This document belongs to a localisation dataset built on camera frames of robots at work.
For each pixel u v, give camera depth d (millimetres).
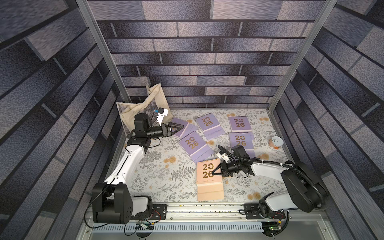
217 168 801
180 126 682
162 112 696
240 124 1092
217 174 776
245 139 1006
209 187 807
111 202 409
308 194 430
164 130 657
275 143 948
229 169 759
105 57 875
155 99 972
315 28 760
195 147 972
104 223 433
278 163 514
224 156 822
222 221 714
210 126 1073
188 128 1079
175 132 668
